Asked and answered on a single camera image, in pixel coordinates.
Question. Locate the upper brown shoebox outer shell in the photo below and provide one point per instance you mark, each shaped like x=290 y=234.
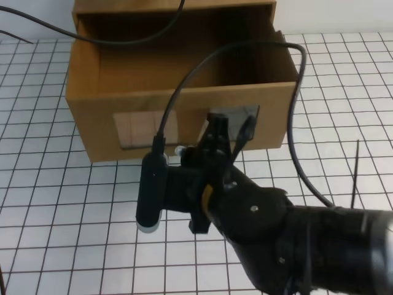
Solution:
x=131 y=20

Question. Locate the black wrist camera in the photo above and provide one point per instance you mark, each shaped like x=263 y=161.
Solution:
x=151 y=193

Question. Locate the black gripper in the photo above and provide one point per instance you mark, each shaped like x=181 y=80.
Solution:
x=208 y=186

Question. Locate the brown cardboard shoebox drawer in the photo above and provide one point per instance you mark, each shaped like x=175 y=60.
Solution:
x=112 y=92

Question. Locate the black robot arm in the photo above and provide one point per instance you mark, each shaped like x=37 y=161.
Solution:
x=283 y=248

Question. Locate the translucent white drawer handle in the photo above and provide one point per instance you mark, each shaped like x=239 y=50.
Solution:
x=175 y=159

